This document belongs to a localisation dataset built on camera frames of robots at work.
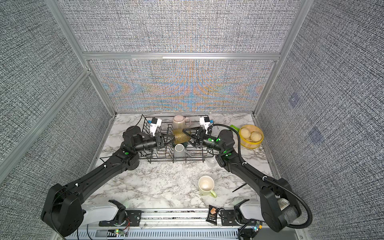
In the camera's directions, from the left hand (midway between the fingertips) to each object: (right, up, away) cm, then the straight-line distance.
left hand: (178, 137), depth 69 cm
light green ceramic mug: (+14, -28, +15) cm, 35 cm away
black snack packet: (+16, -38, +4) cm, 41 cm away
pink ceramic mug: (-1, +8, +28) cm, 30 cm away
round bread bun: (+49, -1, +30) cm, 57 cm away
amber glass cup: (+1, +1, -4) cm, 5 cm away
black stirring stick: (+33, -29, +14) cm, 46 cm away
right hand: (+2, +3, -4) cm, 5 cm away
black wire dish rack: (-10, -12, +21) cm, 26 cm away
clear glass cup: (+18, -17, +23) cm, 34 cm away
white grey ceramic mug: (-1, -9, +16) cm, 18 cm away
